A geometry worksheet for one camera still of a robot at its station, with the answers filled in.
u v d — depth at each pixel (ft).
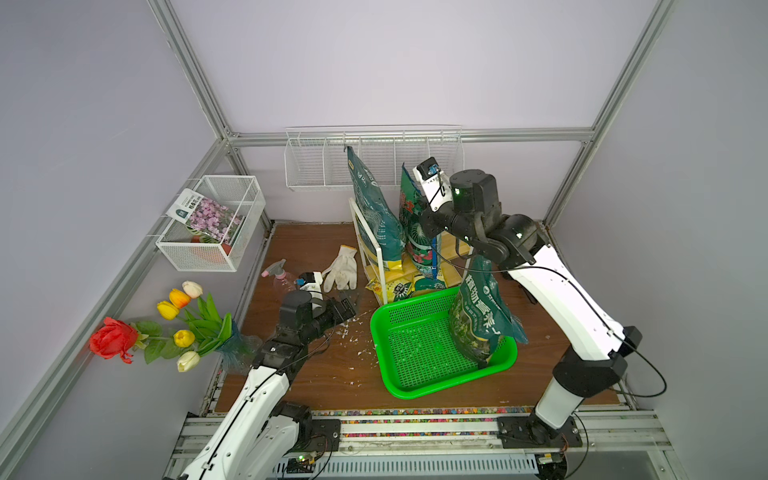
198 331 2.15
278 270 2.92
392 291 3.13
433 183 1.73
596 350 1.36
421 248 2.29
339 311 2.20
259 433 1.90
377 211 2.35
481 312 2.32
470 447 2.38
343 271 3.44
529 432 2.15
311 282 2.31
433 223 1.87
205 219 2.38
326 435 2.40
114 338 1.63
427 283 3.09
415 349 2.92
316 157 3.08
